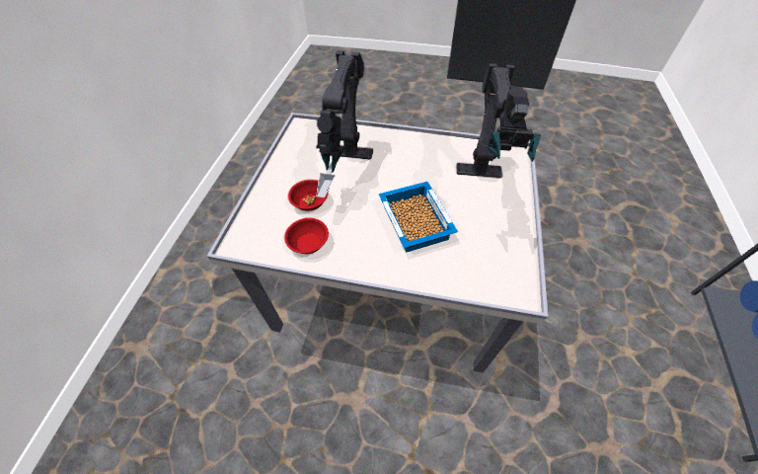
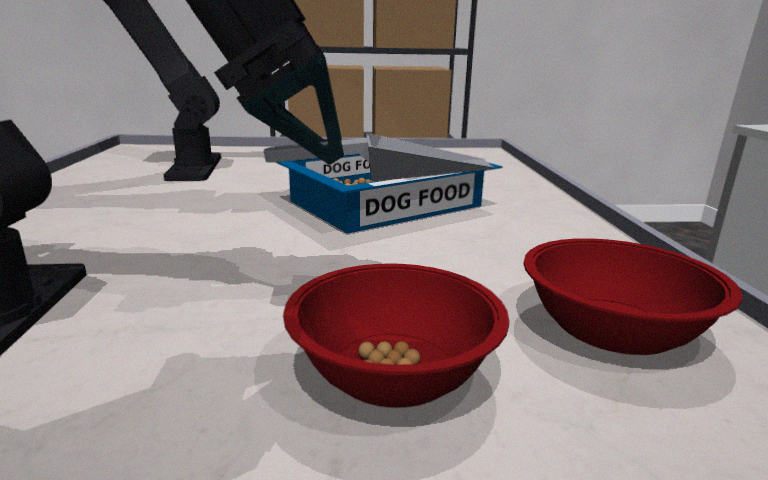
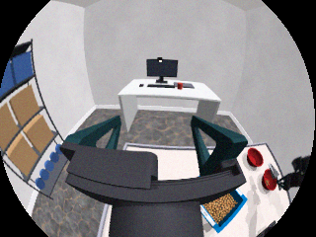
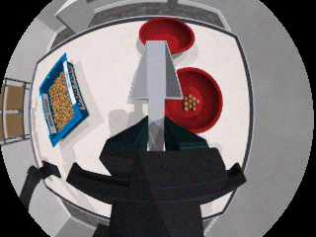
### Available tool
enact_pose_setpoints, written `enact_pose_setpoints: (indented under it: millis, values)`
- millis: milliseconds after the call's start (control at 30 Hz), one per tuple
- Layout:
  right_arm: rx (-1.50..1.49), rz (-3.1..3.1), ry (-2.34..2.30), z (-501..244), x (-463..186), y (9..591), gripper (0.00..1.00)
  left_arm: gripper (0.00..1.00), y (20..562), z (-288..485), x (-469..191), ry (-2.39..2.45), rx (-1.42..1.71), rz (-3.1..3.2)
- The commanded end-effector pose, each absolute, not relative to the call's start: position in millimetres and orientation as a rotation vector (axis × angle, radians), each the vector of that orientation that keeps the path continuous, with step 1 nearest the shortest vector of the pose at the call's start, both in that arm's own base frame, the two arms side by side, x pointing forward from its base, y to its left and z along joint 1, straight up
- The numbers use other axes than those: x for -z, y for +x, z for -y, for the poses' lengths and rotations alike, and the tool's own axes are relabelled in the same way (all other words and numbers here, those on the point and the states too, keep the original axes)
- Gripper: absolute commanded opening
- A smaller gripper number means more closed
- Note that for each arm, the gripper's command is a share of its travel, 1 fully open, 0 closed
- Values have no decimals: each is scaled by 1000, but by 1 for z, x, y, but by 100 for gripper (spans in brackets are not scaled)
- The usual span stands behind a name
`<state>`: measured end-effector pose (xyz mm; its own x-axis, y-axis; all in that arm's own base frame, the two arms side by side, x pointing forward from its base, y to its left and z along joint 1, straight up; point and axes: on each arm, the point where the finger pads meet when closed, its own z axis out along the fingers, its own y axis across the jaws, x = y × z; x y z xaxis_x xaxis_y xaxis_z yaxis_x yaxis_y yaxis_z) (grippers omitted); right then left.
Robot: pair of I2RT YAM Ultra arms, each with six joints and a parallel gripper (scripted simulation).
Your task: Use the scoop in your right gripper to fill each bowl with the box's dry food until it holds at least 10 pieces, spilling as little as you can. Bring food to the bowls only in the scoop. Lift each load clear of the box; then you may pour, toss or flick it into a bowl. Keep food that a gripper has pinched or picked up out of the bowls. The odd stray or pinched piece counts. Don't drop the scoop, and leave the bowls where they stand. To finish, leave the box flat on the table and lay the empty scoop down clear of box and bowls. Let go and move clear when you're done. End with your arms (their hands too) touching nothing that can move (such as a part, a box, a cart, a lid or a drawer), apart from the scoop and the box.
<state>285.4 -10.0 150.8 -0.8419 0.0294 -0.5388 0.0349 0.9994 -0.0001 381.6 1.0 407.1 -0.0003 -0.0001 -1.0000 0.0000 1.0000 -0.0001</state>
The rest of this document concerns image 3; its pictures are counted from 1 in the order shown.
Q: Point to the red bowl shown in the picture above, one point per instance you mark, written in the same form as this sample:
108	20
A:
272	182
255	156

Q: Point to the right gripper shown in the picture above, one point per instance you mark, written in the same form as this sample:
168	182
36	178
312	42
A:
286	185

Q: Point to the blue dog food box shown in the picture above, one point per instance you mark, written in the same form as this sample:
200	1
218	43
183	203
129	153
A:
240	199

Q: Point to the grey table edge rim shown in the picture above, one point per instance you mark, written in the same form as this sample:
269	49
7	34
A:
106	208

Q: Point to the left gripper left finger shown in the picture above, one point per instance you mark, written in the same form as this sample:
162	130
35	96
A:
90	135

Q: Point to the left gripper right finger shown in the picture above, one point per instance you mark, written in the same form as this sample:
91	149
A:
229	144

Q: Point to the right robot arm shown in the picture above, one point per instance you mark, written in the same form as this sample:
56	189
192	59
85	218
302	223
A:
296	163

